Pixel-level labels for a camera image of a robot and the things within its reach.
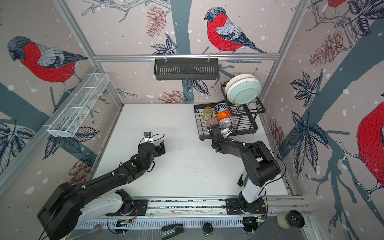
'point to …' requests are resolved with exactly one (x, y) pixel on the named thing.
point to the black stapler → (171, 230)
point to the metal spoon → (96, 229)
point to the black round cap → (207, 229)
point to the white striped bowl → (226, 122)
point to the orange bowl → (223, 114)
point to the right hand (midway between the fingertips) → (214, 136)
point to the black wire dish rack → (245, 120)
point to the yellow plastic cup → (207, 113)
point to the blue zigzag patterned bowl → (221, 107)
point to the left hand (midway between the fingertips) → (156, 142)
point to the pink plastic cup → (211, 121)
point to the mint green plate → (244, 91)
